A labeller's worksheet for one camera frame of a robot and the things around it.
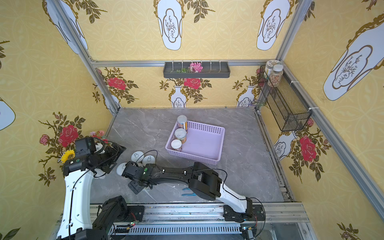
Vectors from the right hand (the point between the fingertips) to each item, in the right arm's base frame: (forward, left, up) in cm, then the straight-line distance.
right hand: (142, 174), depth 84 cm
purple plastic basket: (+24, -34, -4) cm, 42 cm away
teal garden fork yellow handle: (-9, -26, -3) cm, 28 cm away
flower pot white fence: (+2, +9, +32) cm, 33 cm away
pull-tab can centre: (+8, -2, +2) cm, 8 cm away
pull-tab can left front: (+2, +12, +2) cm, 13 cm away
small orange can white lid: (+19, -17, +3) cm, 26 cm away
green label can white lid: (+26, -19, +3) cm, 32 cm away
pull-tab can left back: (+10, +6, +2) cm, 12 cm away
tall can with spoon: (+31, -20, +9) cm, 38 cm away
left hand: (+4, +11, +15) cm, 18 cm away
